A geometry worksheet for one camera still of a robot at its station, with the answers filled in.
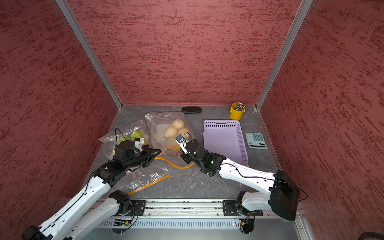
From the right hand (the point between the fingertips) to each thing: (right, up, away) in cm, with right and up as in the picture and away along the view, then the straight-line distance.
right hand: (183, 148), depth 78 cm
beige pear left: (-11, +6, +22) cm, 25 cm away
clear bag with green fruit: (-25, -18, +5) cm, 31 cm away
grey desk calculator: (+47, +1, +22) cm, 52 cm away
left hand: (-11, -2, -4) cm, 12 cm away
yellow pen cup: (+36, +19, +32) cm, 52 cm away
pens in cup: (+36, +24, +20) cm, 48 cm away
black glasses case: (+3, +23, +38) cm, 44 cm away
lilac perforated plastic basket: (+26, +3, +25) cm, 36 cm away
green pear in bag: (-33, +5, +18) cm, 38 cm away
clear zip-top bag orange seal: (-16, +10, +28) cm, 33 cm away
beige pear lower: (-1, +6, +23) cm, 23 cm away
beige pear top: (-6, +12, +23) cm, 27 cm away
